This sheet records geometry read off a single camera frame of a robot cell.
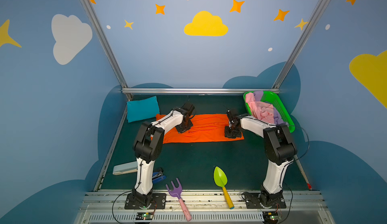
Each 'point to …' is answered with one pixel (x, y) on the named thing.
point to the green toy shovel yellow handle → (220, 178)
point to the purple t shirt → (278, 119)
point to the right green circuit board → (271, 215)
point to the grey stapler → (125, 168)
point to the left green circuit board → (144, 216)
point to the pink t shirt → (260, 110)
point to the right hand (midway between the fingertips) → (229, 134)
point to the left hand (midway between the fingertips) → (189, 128)
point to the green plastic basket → (275, 98)
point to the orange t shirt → (206, 127)
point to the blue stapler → (157, 176)
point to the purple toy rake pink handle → (176, 191)
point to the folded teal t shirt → (137, 110)
